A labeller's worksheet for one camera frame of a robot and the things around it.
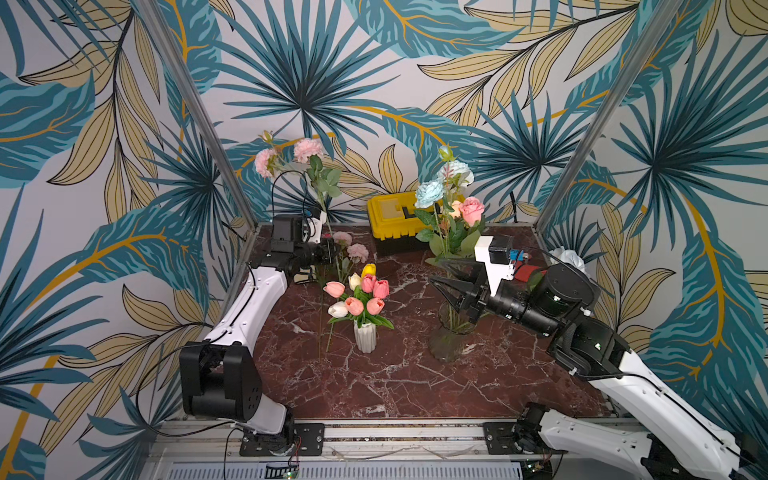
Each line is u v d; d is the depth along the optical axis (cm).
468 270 54
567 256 54
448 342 83
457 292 46
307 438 74
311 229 71
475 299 45
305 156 77
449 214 65
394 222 98
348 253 107
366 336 78
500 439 73
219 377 42
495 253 41
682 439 39
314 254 71
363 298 66
